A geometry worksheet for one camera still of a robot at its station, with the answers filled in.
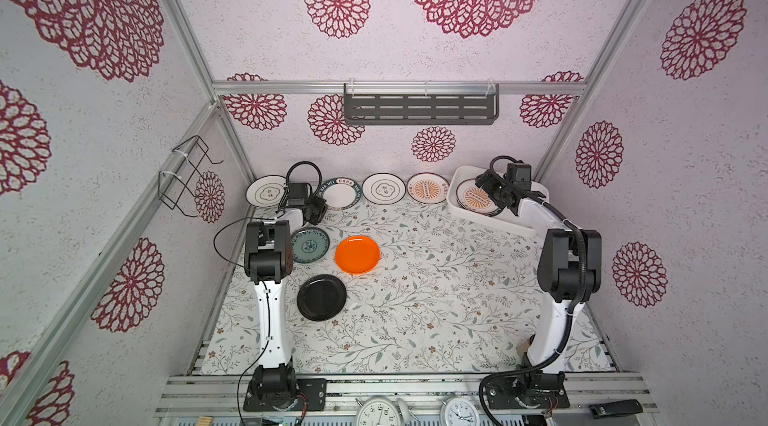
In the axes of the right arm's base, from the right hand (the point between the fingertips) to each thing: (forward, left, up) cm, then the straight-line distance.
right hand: (486, 176), depth 100 cm
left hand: (-1, +56, -15) cm, 58 cm away
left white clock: (-66, +33, -12) cm, 75 cm away
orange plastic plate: (-22, +43, -16) cm, 51 cm away
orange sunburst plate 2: (+11, +18, -16) cm, 26 cm away
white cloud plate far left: (+5, +82, -13) cm, 83 cm away
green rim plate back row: (+7, +52, -16) cm, 55 cm away
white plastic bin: (-8, -9, -12) cm, 17 cm away
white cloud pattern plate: (+10, +35, -16) cm, 40 cm away
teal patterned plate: (-19, +60, -15) cm, 65 cm away
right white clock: (-65, +15, -13) cm, 68 cm away
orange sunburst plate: (+4, +1, -14) cm, 15 cm away
